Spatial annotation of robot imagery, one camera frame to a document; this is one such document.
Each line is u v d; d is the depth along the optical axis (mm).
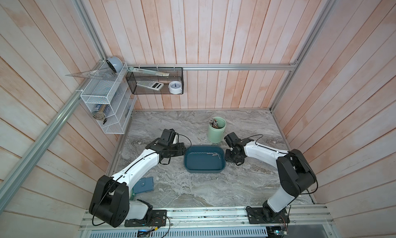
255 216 730
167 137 660
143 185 820
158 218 730
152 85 981
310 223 742
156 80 1040
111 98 710
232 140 749
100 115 767
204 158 931
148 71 925
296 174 465
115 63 829
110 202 406
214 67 957
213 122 902
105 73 857
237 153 689
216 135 928
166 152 628
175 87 949
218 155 947
